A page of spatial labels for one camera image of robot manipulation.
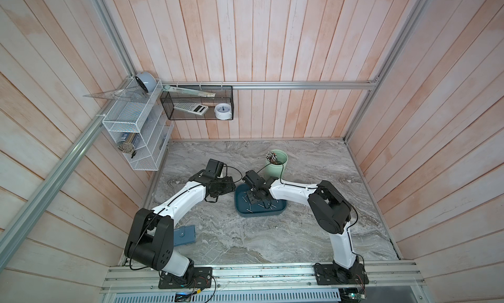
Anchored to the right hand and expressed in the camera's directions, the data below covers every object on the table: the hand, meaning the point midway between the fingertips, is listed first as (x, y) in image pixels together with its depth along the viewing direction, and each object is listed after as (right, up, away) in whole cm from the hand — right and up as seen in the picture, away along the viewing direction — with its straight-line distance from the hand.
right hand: (253, 194), depth 97 cm
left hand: (-11, +4, -8) cm, 14 cm away
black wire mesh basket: (-14, +49, -4) cm, 51 cm away
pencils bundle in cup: (+9, +18, -7) cm, 22 cm away
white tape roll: (-15, +41, -4) cm, 44 cm away
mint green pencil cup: (+12, +12, -1) cm, 17 cm away
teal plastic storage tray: (-4, -5, -6) cm, 9 cm away
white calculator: (-30, +44, +1) cm, 53 cm away
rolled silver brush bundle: (-51, +23, -20) cm, 59 cm away
